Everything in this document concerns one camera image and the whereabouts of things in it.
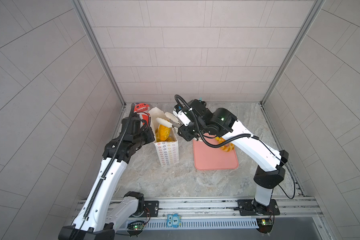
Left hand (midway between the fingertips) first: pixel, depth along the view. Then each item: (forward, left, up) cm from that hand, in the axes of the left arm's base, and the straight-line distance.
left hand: (157, 130), depth 71 cm
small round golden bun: (-2, -3, 0) cm, 3 cm away
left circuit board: (-36, +7, -20) cm, 42 cm away
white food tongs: (+3, -7, +4) cm, 9 cm away
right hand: (-3, -12, +5) cm, 13 cm away
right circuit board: (-36, -51, -24) cm, 67 cm away
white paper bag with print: (-8, -5, -7) cm, 12 cm away
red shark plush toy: (+28, +17, -17) cm, 37 cm away
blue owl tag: (-34, -9, -21) cm, 41 cm away
